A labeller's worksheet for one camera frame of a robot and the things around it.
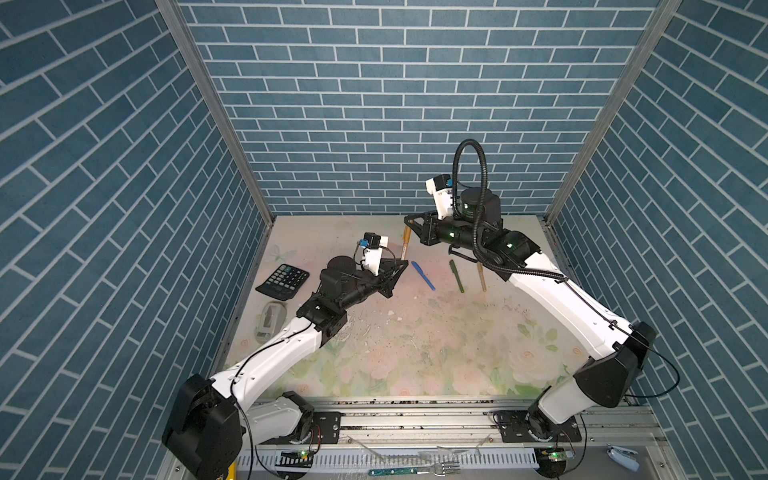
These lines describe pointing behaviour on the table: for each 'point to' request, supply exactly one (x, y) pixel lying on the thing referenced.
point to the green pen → (456, 273)
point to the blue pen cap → (417, 267)
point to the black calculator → (284, 282)
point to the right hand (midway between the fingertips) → (402, 218)
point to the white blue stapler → (625, 457)
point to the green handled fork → (441, 469)
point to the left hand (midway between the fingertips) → (406, 262)
